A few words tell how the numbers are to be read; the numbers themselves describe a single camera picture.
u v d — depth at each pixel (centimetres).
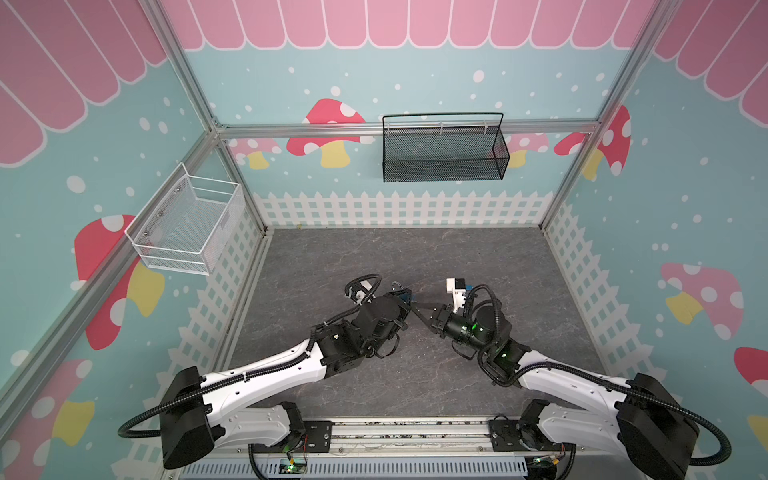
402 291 72
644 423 41
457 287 71
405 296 72
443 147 94
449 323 66
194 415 40
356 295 65
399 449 74
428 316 69
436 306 69
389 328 55
